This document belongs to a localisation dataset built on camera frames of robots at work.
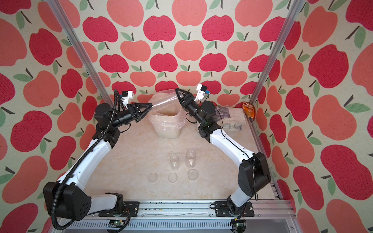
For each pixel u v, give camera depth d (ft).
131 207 2.46
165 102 2.14
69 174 1.39
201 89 2.15
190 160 2.91
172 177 2.79
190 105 2.10
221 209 2.41
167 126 2.88
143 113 2.06
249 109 3.72
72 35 2.58
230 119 3.25
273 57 2.87
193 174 2.85
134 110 1.98
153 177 2.77
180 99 2.08
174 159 3.01
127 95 2.09
